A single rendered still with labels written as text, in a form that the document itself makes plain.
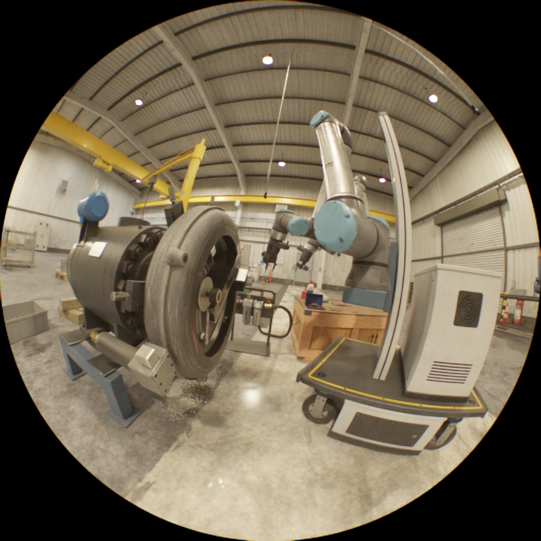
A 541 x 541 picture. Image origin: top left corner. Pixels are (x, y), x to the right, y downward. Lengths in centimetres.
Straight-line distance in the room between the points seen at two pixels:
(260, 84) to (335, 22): 424
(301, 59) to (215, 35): 330
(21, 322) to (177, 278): 164
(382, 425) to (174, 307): 83
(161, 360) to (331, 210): 62
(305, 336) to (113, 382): 133
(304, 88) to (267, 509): 929
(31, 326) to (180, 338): 163
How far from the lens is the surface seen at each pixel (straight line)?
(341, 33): 789
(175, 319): 46
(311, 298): 160
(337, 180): 63
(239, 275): 87
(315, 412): 93
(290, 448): 89
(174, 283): 45
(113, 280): 75
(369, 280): 62
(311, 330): 146
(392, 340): 82
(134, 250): 75
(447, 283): 72
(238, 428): 92
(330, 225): 52
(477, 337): 82
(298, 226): 78
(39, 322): 194
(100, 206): 108
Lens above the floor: 74
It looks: level
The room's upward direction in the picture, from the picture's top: 7 degrees clockwise
